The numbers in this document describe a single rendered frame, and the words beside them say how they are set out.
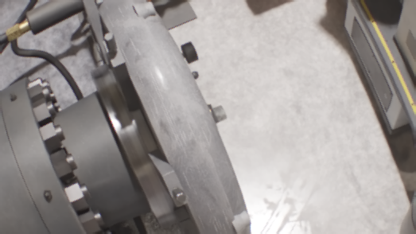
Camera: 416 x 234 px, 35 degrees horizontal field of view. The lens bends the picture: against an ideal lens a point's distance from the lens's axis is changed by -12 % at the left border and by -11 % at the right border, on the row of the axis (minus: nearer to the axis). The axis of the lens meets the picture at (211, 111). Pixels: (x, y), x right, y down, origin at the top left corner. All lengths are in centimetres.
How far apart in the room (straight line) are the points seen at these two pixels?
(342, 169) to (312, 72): 39
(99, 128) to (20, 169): 26
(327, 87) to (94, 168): 116
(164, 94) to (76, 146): 32
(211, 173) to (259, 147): 99
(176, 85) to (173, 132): 10
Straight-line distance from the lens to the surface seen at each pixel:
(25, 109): 168
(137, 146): 165
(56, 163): 161
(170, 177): 148
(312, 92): 260
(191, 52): 172
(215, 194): 155
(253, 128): 253
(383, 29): 240
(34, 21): 190
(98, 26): 178
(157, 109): 150
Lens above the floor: 231
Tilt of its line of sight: 64 degrees down
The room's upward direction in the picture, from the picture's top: 7 degrees counter-clockwise
